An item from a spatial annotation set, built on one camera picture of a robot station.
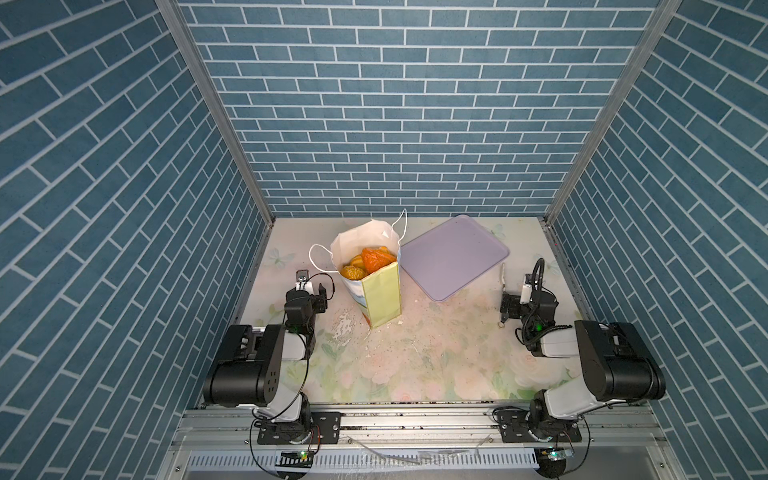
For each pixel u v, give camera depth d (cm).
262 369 45
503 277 101
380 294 79
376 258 82
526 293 84
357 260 91
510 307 89
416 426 75
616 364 46
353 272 78
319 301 84
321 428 73
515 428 74
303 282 79
